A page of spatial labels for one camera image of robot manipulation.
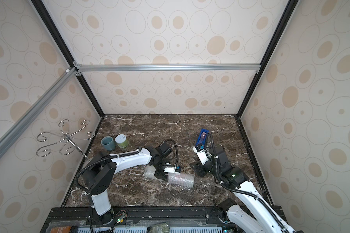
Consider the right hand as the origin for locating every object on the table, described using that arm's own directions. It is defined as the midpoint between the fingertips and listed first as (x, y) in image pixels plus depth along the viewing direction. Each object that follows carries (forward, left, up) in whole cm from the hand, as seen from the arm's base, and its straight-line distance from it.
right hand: (199, 161), depth 75 cm
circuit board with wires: (-26, +38, -14) cm, 48 cm away
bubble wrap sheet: (-6, +7, -11) cm, 15 cm away
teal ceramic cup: (+17, +60, -11) cm, 63 cm away
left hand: (-3, +15, -14) cm, 21 cm away
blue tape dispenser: (+25, -4, -11) cm, 27 cm away
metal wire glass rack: (-2, +61, +14) cm, 63 cm away
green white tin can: (+18, +51, -10) cm, 55 cm away
